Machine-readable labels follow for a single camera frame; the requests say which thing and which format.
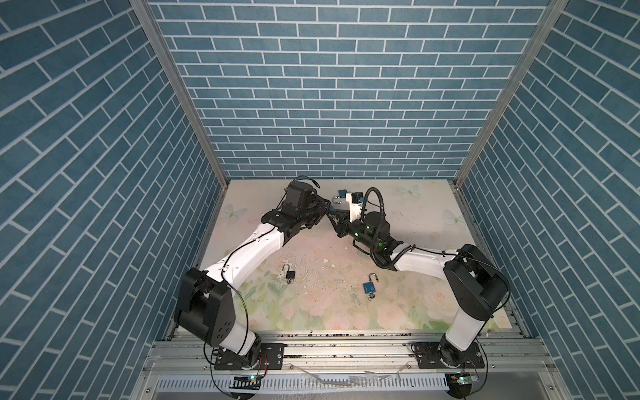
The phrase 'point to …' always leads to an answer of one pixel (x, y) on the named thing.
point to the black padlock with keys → (290, 274)
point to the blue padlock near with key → (370, 287)
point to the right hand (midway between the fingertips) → (327, 209)
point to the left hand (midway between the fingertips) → (332, 203)
